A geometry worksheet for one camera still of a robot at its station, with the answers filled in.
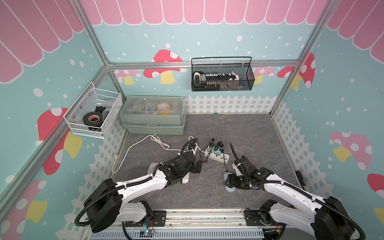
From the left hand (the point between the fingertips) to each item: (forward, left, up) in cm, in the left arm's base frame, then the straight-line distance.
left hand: (195, 160), depth 84 cm
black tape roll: (+9, +49, +24) cm, 55 cm away
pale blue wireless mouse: (-14, -17, -2) cm, 23 cm away
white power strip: (+5, -17, -6) cm, 19 cm away
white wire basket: (+21, +47, +24) cm, 56 cm away
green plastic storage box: (+31, +29, +5) cm, 42 cm away
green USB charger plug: (+9, -10, -2) cm, 14 cm away
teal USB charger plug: (+8, -14, -4) cm, 17 cm away
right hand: (-10, -19, -7) cm, 22 cm away
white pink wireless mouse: (-7, +6, -10) cm, 13 cm away
